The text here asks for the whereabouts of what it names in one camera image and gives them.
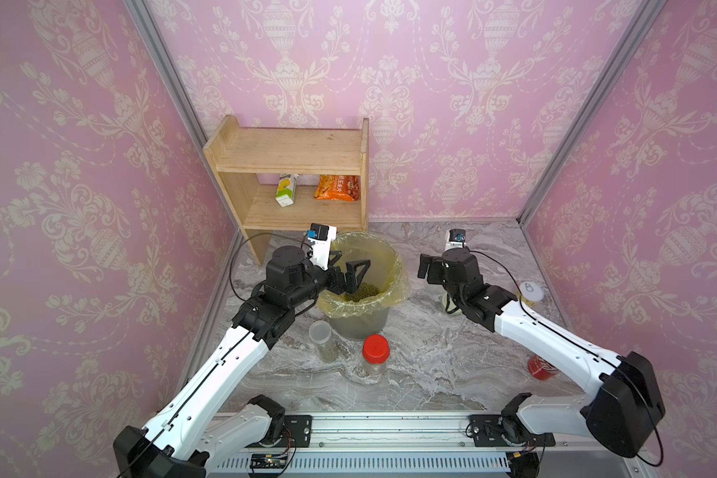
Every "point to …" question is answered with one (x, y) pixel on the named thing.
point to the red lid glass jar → (375, 355)
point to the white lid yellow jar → (531, 293)
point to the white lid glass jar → (320, 334)
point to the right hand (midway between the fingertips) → (438, 256)
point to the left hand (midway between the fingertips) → (357, 260)
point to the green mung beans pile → (364, 290)
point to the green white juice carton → (286, 189)
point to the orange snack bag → (339, 187)
